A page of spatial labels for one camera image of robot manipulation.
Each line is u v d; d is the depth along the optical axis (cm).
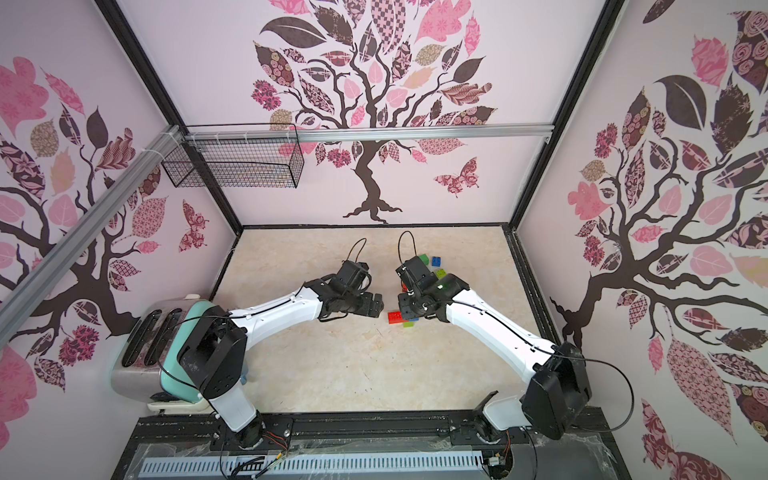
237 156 95
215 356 45
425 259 108
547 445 72
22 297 50
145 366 68
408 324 93
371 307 79
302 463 70
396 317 90
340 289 68
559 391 40
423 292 59
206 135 90
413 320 88
